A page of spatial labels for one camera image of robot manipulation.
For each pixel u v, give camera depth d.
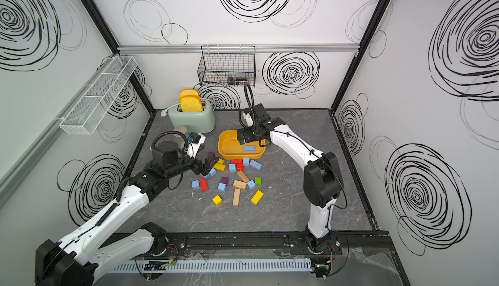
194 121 1.03
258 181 0.88
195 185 0.87
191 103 0.96
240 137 0.79
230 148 1.02
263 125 0.64
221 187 0.87
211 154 0.99
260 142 0.77
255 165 0.96
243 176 0.91
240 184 0.88
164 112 1.01
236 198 0.85
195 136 0.63
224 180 0.89
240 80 0.88
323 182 0.48
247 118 0.81
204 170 0.67
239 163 0.95
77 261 0.39
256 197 0.85
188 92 0.99
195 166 0.66
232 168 0.94
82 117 0.71
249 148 1.01
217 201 0.83
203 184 0.89
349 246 0.71
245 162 0.95
